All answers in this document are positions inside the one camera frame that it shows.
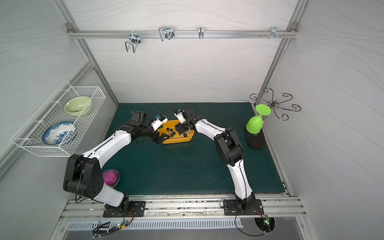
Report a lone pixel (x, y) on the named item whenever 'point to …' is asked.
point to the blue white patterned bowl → (58, 133)
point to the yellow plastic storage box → (168, 127)
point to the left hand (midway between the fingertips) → (165, 130)
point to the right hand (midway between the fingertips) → (180, 124)
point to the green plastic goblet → (254, 124)
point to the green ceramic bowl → (77, 106)
